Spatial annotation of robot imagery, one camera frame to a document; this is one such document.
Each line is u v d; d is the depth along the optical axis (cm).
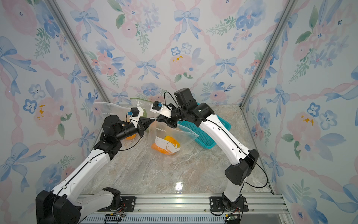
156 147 81
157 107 55
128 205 75
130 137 64
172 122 60
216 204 73
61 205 38
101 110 82
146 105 90
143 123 64
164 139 77
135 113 58
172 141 88
